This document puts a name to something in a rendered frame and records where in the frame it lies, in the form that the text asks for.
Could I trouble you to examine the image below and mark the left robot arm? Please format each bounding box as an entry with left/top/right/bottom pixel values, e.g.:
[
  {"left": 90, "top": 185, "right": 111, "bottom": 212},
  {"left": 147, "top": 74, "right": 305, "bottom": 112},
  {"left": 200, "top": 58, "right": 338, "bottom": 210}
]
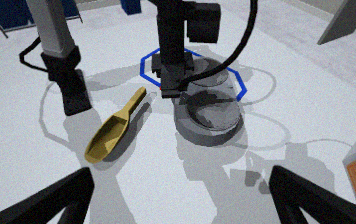
[{"left": 26, "top": 0, "right": 221, "bottom": 116}]

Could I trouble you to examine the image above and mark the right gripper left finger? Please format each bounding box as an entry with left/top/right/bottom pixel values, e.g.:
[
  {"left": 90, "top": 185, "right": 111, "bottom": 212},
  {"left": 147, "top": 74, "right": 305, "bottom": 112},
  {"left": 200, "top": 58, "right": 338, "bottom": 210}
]
[{"left": 0, "top": 167, "right": 95, "bottom": 224}]

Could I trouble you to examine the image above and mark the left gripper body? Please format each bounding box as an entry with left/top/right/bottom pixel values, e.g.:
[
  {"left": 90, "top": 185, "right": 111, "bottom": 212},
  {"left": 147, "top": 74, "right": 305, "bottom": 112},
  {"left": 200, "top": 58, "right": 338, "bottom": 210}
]
[{"left": 151, "top": 41, "right": 195, "bottom": 90}]

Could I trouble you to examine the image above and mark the yellow scoop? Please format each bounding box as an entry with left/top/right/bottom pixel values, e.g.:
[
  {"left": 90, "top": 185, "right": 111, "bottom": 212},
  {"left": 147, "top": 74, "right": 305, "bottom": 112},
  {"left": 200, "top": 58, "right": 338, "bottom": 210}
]
[{"left": 84, "top": 87, "right": 147, "bottom": 163}]

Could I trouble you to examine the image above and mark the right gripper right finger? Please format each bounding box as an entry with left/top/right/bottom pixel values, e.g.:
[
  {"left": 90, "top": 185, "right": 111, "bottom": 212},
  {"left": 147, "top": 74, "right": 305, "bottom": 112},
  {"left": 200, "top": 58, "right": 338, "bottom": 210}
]
[{"left": 268, "top": 165, "right": 356, "bottom": 224}]

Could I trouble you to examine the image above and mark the blue tape strip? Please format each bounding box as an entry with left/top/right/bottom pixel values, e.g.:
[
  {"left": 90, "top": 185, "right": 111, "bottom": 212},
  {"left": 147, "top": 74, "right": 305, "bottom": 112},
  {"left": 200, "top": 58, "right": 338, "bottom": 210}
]
[{"left": 140, "top": 48, "right": 247, "bottom": 102}]

